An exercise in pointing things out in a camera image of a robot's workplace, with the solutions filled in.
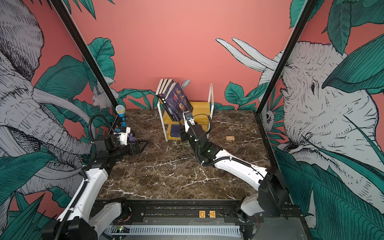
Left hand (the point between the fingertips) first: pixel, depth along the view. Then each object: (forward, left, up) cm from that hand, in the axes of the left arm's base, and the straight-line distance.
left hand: (142, 140), depth 77 cm
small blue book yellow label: (+15, -15, -14) cm, 26 cm away
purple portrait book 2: (+22, -25, +2) cm, 33 cm away
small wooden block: (+13, -53, -21) cm, 59 cm away
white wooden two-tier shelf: (+20, -34, -1) cm, 39 cm away
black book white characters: (+15, -12, +14) cm, 24 cm away
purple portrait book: (+18, -18, +12) cm, 28 cm away
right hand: (+5, -21, +10) cm, 24 cm away
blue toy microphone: (+21, +17, +2) cm, 27 cm away
